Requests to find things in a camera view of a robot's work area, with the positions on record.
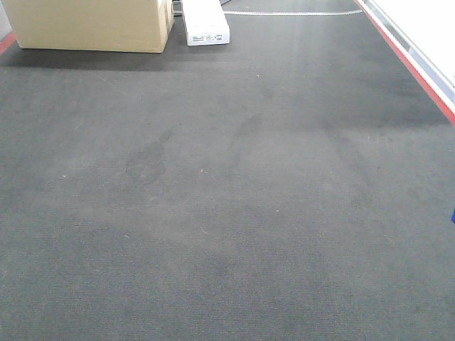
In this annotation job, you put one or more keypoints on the blue plastic box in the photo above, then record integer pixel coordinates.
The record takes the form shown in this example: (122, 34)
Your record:
(453, 216)

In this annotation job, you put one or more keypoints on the long white carton box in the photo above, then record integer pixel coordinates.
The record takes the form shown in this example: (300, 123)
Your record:
(204, 21)

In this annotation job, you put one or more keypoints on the brown cardboard box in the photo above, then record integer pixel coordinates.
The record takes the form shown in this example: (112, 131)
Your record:
(89, 25)

